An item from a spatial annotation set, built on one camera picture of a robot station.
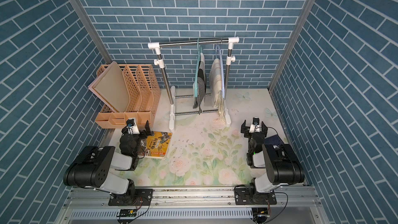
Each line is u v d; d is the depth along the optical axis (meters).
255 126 0.75
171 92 0.96
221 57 0.77
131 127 0.75
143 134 0.81
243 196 0.74
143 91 1.12
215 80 0.86
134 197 0.68
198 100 0.89
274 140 0.94
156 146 0.89
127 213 0.72
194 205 0.73
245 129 0.82
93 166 0.45
